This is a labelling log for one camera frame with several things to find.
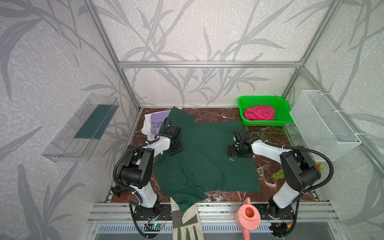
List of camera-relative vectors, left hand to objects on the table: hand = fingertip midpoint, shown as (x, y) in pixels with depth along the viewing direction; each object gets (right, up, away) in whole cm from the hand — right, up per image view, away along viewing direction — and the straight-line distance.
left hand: (180, 145), depth 96 cm
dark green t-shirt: (+15, -11, -6) cm, 20 cm away
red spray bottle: (-29, -23, -18) cm, 41 cm away
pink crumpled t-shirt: (+59, +22, +15) cm, 65 cm away
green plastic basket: (+75, +21, +16) cm, 80 cm away
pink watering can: (+33, -25, -34) cm, 53 cm away
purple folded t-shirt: (-19, +17, +11) cm, 27 cm away
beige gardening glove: (+6, -33, -27) cm, 43 cm away
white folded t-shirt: (-25, +10, +8) cm, 28 cm away
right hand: (+34, -3, -1) cm, 34 cm away
